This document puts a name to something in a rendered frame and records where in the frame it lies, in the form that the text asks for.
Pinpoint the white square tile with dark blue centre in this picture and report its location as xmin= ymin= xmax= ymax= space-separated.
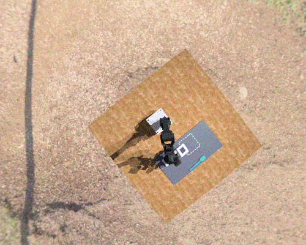
xmin=177 ymin=144 xmax=188 ymax=156

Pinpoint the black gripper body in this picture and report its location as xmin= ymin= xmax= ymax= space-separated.
xmin=173 ymin=153 xmax=181 ymax=166

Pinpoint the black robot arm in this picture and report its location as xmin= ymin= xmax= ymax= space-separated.
xmin=160 ymin=117 xmax=175 ymax=164

